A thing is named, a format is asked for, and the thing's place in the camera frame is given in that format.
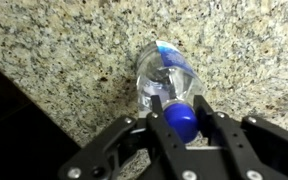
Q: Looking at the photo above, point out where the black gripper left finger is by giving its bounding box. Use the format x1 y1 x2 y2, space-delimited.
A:
57 94 200 180

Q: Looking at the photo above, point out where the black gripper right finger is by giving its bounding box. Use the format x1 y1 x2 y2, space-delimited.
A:
192 94 288 180

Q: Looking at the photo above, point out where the clear water bottle blue cap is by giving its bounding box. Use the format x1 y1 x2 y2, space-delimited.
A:
135 39 207 145

